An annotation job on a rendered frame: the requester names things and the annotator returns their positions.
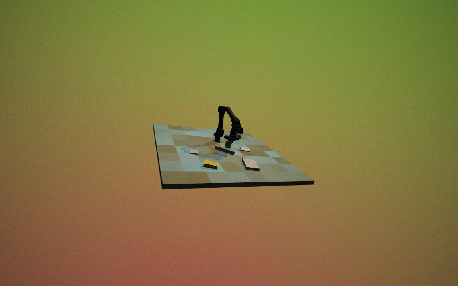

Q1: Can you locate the yellow rectangular block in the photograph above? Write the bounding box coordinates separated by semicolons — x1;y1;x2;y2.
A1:
203;160;218;169

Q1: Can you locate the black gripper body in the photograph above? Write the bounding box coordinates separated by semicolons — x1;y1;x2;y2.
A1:
224;131;236;140

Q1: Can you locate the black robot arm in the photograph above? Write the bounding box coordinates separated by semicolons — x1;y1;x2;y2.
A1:
214;106;244;143

